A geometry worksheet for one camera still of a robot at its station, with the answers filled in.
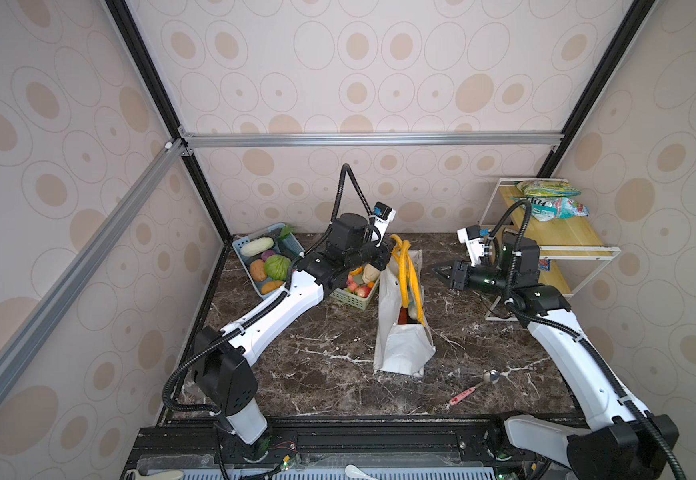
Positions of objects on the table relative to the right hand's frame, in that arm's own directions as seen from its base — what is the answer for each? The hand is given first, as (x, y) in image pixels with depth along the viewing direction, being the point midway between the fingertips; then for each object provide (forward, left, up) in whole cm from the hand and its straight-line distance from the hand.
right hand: (433, 268), depth 72 cm
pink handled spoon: (-16, -18, -28) cm, 37 cm away
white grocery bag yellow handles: (-11, +7, -17) cm, 21 cm away
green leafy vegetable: (+37, +45, -22) cm, 62 cm away
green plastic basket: (+8, +21, -24) cm, 33 cm away
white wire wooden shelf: (+3, -34, +2) cm, 34 cm away
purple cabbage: (+27, +51, -24) cm, 63 cm away
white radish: (+30, +55, -22) cm, 66 cm away
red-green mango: (+10, +16, -24) cm, 31 cm away
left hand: (+6, +7, +5) cm, 11 cm away
